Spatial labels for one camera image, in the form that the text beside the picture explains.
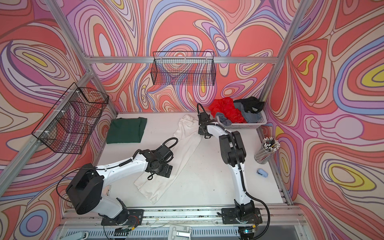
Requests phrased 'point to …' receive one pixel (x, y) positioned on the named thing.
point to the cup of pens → (270, 145)
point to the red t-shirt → (225, 105)
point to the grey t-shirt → (251, 117)
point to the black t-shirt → (251, 104)
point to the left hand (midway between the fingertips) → (165, 170)
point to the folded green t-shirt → (126, 130)
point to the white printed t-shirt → (188, 134)
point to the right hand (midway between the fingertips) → (206, 133)
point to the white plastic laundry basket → (248, 126)
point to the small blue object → (262, 172)
